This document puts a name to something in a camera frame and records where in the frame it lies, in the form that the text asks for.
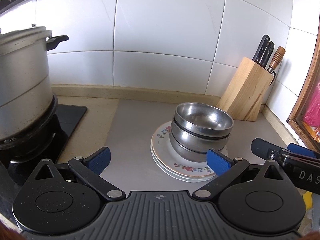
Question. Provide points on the wooden honing tool handle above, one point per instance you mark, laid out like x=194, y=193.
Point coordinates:
x=276, y=59

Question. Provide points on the yellow sponge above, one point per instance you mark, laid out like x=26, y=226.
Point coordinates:
x=307, y=197

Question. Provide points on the pink plastic bag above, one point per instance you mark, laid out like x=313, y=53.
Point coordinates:
x=311, y=116

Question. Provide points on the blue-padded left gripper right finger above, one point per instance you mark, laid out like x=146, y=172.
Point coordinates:
x=227, y=170

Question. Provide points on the white plate small pink flowers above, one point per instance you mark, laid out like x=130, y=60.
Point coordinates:
x=178, y=176

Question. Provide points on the stainless steel bowl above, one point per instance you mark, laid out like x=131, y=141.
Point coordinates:
x=184, y=136
x=203, y=119
x=190, y=152

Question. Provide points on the wooden knife block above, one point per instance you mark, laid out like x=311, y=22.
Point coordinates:
x=244, y=95

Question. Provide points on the black gas stove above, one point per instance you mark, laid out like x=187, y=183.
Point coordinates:
x=45, y=138

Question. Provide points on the white plate large pink flowers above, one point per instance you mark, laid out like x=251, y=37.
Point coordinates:
x=196, y=170

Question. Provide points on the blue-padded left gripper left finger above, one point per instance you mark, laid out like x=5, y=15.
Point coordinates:
x=87, y=171

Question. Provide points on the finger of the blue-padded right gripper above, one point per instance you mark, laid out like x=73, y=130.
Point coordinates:
x=301, y=150

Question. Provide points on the aluminium steamer pot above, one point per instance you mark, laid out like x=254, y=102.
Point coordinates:
x=26, y=91

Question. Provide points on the white plate gold rim floral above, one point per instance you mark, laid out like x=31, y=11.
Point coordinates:
x=167, y=155

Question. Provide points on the wooden window frame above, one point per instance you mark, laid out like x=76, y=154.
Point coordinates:
x=296, y=116

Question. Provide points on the black knife handle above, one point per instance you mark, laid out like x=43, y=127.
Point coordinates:
x=261, y=48
x=267, y=54

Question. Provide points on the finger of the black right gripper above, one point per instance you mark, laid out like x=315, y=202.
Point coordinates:
x=269, y=151

